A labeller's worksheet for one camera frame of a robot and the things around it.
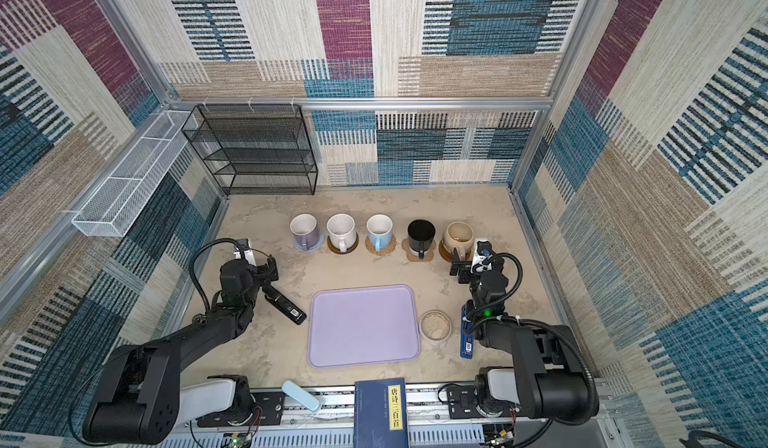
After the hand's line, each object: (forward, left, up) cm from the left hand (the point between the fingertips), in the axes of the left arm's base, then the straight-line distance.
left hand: (253, 254), depth 89 cm
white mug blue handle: (+12, -37, -5) cm, 39 cm away
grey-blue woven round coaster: (+6, -14, -8) cm, 17 cm away
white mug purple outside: (+16, -11, -8) cm, 21 cm away
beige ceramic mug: (+12, -64, -8) cm, 65 cm away
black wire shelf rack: (+40, +7, +7) cm, 41 cm away
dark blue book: (-39, -37, -10) cm, 55 cm away
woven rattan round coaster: (+6, -38, -10) cm, 40 cm away
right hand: (-1, -64, +1) cm, 64 cm away
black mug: (+8, -50, -3) cm, 51 cm away
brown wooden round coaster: (+6, -27, -8) cm, 29 cm away
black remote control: (-12, -9, -11) cm, 18 cm away
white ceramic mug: (+13, -24, -6) cm, 28 cm away
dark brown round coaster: (+4, -59, -9) cm, 60 cm away
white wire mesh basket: (0, +25, +22) cm, 33 cm away
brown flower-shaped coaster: (+4, -52, -9) cm, 53 cm away
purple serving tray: (-17, -29, -14) cm, 37 cm away
